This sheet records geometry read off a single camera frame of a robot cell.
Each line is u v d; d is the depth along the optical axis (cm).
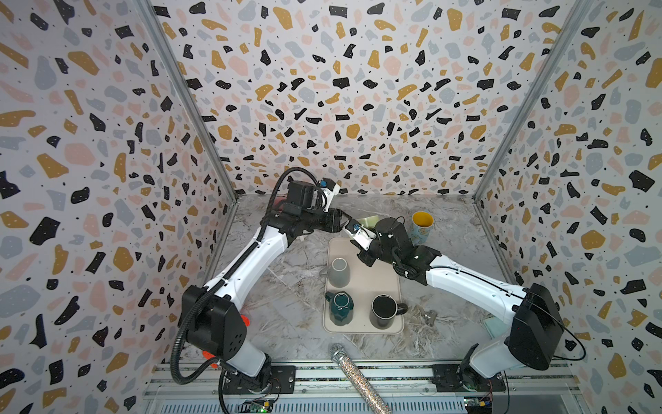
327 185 70
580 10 71
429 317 85
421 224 98
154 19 70
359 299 85
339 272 87
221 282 44
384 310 78
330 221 69
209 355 45
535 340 42
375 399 69
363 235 67
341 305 77
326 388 73
